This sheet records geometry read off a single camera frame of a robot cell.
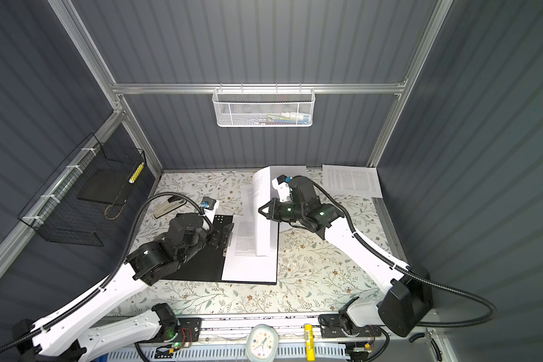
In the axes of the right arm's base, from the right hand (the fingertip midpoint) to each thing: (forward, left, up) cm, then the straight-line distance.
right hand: (260, 212), depth 73 cm
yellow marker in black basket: (+15, +46, +3) cm, 49 cm away
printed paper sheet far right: (+38, -44, -27) cm, 64 cm away
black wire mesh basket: (+2, +58, +4) cm, 58 cm away
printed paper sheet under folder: (-6, -2, 0) cm, 6 cm away
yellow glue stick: (-34, -15, -24) cm, 45 cm away
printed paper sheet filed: (-6, +10, -26) cm, 29 cm away
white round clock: (-34, -1, -23) cm, 41 cm away
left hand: (-3, +13, 0) cm, 13 cm away
